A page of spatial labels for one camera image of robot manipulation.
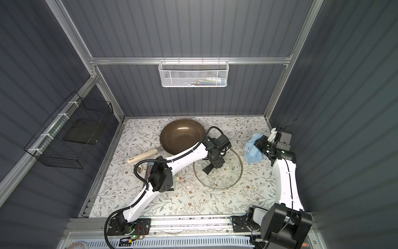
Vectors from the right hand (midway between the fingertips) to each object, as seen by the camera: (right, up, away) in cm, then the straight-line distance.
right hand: (260, 141), depth 80 cm
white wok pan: (-48, +1, +28) cm, 56 cm away
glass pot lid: (-17, -22, +11) cm, 30 cm away
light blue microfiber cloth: (-5, -6, -3) cm, 8 cm away
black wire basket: (-94, +1, -7) cm, 94 cm away
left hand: (-20, -13, +9) cm, 26 cm away
